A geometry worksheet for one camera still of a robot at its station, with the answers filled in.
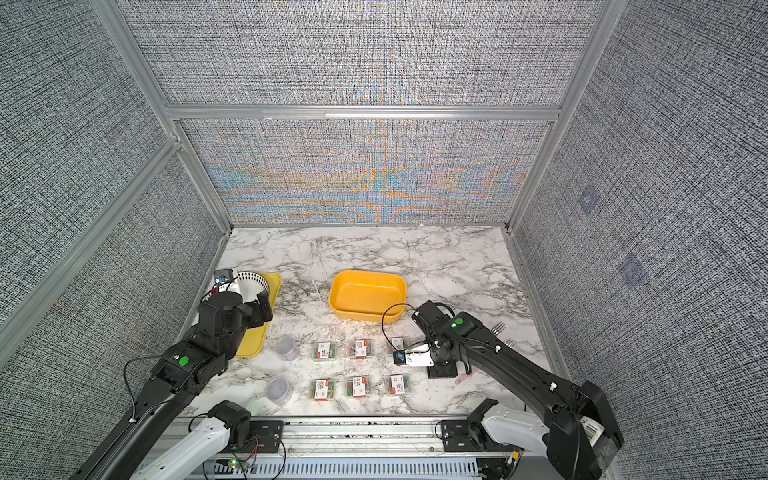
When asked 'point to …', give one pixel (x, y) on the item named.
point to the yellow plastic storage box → (364, 295)
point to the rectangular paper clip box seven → (398, 384)
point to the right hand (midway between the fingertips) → (435, 350)
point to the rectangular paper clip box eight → (397, 342)
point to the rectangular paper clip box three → (358, 387)
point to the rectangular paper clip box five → (360, 348)
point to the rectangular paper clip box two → (322, 390)
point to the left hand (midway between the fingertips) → (256, 292)
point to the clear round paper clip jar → (287, 346)
